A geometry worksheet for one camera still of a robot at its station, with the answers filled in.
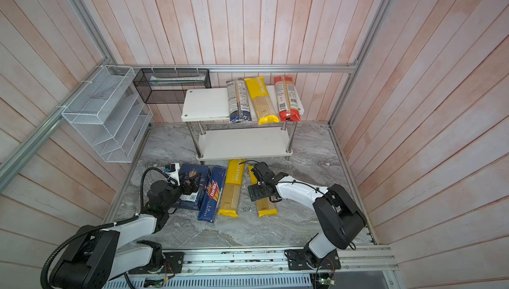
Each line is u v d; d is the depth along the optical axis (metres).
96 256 0.43
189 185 0.78
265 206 0.85
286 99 0.78
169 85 1.04
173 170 0.75
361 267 0.73
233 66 0.97
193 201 0.82
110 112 0.73
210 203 0.86
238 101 0.78
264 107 0.76
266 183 0.66
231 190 0.90
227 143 0.98
